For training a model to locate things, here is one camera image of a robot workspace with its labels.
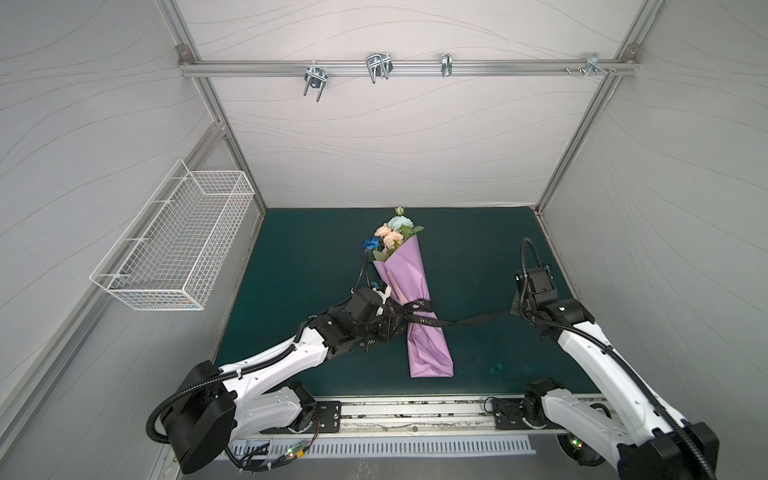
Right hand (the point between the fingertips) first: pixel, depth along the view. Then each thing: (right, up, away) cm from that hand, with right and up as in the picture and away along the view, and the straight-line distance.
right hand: (534, 294), depth 80 cm
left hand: (-37, -7, 0) cm, 37 cm away
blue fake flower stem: (-46, +14, +24) cm, 54 cm away
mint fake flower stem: (-35, +20, +24) cm, 47 cm away
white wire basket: (-91, +12, -12) cm, 92 cm away
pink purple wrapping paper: (-35, +4, +14) cm, 38 cm away
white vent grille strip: (-53, -35, -10) cm, 64 cm away
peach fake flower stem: (-39, +15, +24) cm, 49 cm away
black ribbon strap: (-30, -7, +7) cm, 31 cm away
